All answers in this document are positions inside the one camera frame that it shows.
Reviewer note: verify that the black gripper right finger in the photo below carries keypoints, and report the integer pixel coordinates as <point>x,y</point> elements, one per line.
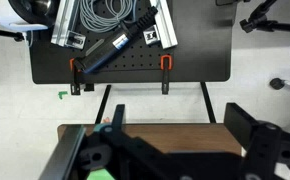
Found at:
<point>239,123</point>

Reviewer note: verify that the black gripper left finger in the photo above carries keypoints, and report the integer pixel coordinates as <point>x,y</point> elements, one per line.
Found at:
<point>119,117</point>

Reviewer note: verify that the green towel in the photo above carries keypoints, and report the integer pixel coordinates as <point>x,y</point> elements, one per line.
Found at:
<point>100,175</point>

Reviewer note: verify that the left orange black clamp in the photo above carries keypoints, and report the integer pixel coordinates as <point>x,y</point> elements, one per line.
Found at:
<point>75,84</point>

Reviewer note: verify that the orange black clamp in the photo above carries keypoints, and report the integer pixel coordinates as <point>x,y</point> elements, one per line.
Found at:
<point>166,66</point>
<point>75,84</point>

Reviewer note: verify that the brown folding table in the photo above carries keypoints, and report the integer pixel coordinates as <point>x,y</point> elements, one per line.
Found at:
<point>185,137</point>

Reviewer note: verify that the green floor tape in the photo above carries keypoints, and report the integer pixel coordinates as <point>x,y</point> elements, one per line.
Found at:
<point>61,94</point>

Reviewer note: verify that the black handheld controller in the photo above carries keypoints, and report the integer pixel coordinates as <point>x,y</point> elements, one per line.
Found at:
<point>115,43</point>

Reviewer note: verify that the right orange black clamp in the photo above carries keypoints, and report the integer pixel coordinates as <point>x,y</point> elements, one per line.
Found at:
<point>166,66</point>

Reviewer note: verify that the black tripod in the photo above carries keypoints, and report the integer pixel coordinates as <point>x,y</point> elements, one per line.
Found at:
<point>258,20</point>

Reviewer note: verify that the right aluminium rail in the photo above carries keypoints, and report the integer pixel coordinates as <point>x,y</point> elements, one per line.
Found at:
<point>162,31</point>

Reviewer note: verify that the aluminium rail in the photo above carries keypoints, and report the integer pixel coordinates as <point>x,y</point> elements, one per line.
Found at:
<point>64,33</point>
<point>162,31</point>

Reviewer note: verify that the left aluminium rail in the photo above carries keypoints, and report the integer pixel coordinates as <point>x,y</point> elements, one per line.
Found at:
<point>64,33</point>

